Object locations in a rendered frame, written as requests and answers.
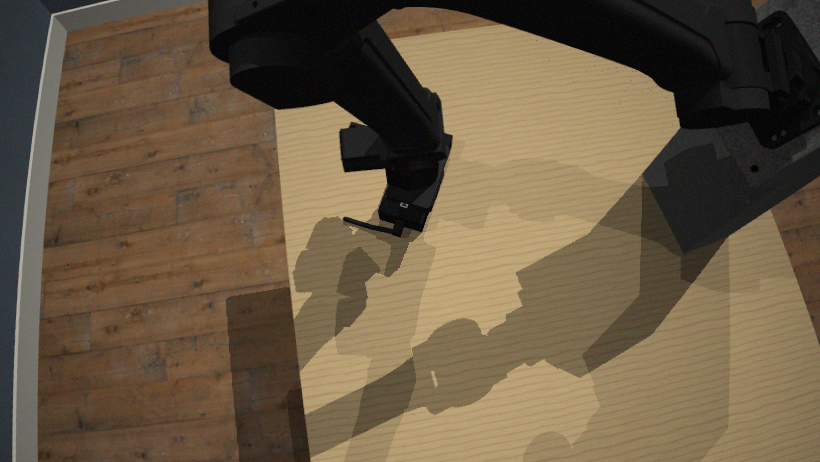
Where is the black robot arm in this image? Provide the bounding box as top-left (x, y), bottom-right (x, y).
top-left (208, 0), bottom-right (820, 191)

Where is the black power strip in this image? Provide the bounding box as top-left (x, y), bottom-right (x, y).
top-left (343, 133), bottom-right (453, 237)

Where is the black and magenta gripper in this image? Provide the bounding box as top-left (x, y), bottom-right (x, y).
top-left (386, 146), bottom-right (449, 213)

